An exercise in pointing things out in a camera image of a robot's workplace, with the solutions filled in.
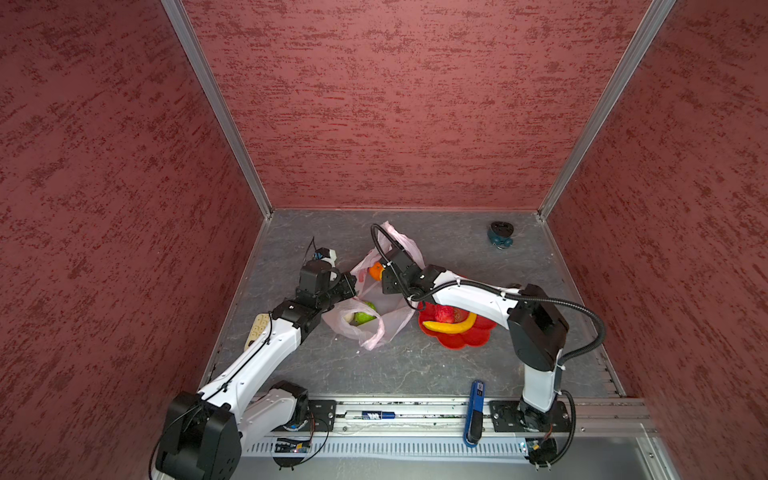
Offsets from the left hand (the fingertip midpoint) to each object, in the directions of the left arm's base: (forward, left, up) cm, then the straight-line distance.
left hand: (357, 283), depth 83 cm
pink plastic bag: (-1, -9, -12) cm, 16 cm away
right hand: (+3, -8, -5) cm, 11 cm away
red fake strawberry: (-5, -26, -9) cm, 28 cm away
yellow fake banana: (-8, -28, -12) cm, 32 cm away
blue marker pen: (-30, -4, -14) cm, 34 cm away
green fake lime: (-6, -1, -10) cm, 12 cm away
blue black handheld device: (-32, -31, -13) cm, 47 cm away
